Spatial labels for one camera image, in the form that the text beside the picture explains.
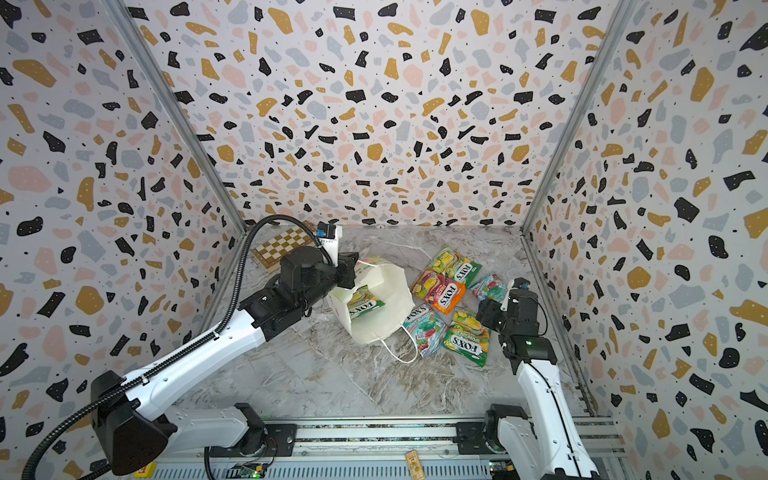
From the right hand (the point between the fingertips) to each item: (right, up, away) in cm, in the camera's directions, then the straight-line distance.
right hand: (492, 305), depth 82 cm
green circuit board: (-61, -37, -12) cm, 72 cm away
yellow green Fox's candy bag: (-6, +10, +25) cm, 27 cm away
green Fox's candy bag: (-6, -11, +8) cm, 15 cm away
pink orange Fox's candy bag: (-13, +2, +18) cm, 22 cm away
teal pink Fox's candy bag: (-17, -9, +9) cm, 21 cm away
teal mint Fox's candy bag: (+4, +3, +19) cm, 19 cm away
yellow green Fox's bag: (-37, 0, +11) cm, 39 cm away
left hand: (-35, +14, -10) cm, 39 cm away
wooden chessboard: (-74, +15, +29) cm, 81 cm away
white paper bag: (-29, +4, +20) cm, 36 cm away
